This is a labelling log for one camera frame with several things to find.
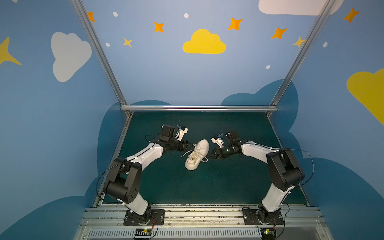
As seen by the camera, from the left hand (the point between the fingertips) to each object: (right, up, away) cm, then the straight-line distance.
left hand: (189, 143), depth 89 cm
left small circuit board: (-23, -42, -16) cm, 51 cm away
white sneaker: (+7, -5, +6) cm, 11 cm away
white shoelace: (+2, -8, +1) cm, 9 cm away
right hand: (+13, -7, +1) cm, 15 cm away
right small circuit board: (+40, -43, -16) cm, 61 cm away
